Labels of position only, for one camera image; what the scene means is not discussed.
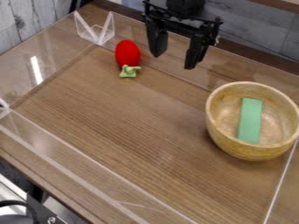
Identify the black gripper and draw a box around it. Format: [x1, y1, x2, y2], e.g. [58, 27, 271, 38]
[142, 0, 222, 70]

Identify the green stick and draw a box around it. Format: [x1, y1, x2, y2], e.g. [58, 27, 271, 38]
[237, 98, 262, 144]

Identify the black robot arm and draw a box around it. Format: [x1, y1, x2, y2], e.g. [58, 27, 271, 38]
[142, 0, 222, 70]

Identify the light wooden bowl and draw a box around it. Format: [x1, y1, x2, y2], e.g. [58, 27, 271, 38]
[205, 81, 299, 161]

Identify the red plush strawberry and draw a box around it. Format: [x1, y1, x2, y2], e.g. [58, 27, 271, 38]
[114, 39, 141, 78]

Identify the black metal table clamp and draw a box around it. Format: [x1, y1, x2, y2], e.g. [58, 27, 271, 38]
[26, 194, 60, 224]

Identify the clear acrylic corner bracket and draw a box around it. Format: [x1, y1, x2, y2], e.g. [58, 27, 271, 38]
[73, 11, 114, 46]

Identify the clear acrylic tray wall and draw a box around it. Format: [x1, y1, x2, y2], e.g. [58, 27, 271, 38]
[0, 99, 197, 224]

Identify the black cable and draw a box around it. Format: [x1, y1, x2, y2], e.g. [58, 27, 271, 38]
[0, 199, 40, 224]

